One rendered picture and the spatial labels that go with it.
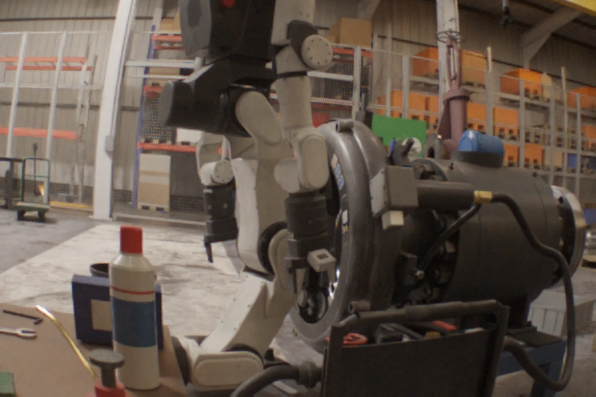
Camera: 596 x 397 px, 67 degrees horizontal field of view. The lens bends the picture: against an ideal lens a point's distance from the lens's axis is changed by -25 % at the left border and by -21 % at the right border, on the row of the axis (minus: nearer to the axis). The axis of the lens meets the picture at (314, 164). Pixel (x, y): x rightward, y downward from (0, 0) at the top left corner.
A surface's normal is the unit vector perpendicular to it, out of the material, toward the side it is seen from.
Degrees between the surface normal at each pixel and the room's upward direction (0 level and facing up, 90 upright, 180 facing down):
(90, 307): 100
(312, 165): 90
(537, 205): 59
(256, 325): 90
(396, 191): 67
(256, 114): 90
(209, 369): 90
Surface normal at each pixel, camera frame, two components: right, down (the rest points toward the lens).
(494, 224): 0.33, -0.29
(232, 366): 0.58, 0.00
